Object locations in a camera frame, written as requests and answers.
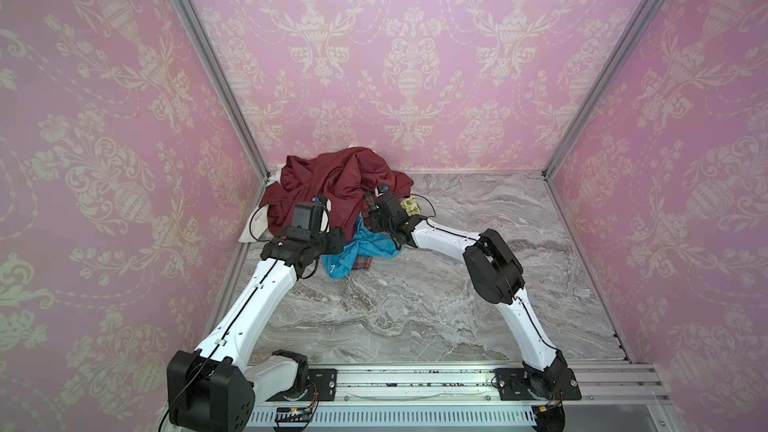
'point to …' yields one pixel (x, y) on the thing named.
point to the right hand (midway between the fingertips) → (377, 212)
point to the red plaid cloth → (365, 261)
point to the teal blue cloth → (365, 243)
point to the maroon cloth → (344, 176)
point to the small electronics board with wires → (294, 416)
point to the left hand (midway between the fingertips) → (337, 235)
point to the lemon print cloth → (411, 206)
